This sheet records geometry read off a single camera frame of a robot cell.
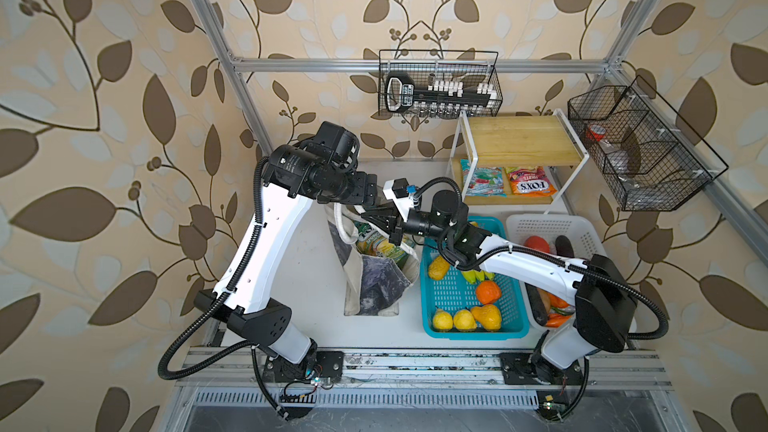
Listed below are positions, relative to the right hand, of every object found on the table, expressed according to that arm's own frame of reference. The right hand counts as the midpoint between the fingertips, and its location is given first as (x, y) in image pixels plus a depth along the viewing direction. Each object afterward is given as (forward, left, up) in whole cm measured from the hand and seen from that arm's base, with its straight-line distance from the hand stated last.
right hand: (364, 213), depth 67 cm
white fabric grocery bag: (-8, -1, -21) cm, 22 cm away
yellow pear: (-15, -31, -26) cm, 43 cm away
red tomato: (+6, -51, -27) cm, 58 cm away
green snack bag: (+4, 0, -19) cm, 19 cm away
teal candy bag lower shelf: (+19, -34, -12) cm, 41 cm away
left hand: (+4, 0, +3) cm, 5 cm away
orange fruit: (-9, -32, -25) cm, 42 cm away
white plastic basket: (+6, -65, -23) cm, 69 cm away
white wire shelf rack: (+16, -39, +2) cm, 42 cm away
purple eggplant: (+5, -60, -28) cm, 67 cm away
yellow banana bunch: (-4, -30, -28) cm, 41 cm away
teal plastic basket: (-10, -25, -31) cm, 42 cm away
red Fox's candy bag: (+20, -49, -13) cm, 55 cm away
